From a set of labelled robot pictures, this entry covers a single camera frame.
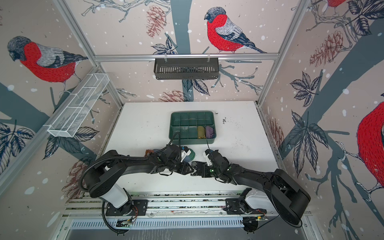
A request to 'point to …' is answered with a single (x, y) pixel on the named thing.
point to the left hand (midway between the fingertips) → (191, 171)
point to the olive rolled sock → (201, 132)
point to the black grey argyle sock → (197, 167)
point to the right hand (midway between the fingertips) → (198, 173)
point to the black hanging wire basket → (186, 69)
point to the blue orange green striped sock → (187, 158)
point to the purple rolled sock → (209, 132)
